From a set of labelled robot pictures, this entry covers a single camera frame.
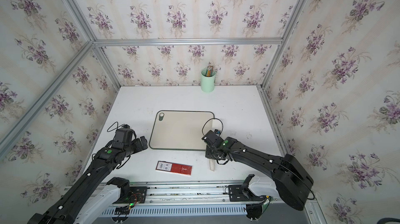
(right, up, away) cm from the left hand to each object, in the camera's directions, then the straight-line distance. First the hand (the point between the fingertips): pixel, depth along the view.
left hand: (141, 144), depth 82 cm
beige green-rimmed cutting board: (+19, +4, +19) cm, 27 cm away
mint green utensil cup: (+37, +39, +29) cm, 61 cm away
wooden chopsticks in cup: (+38, +44, +26) cm, 64 cm away
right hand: (+37, -6, 0) cm, 38 cm away
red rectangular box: (+22, -13, -2) cm, 26 cm away
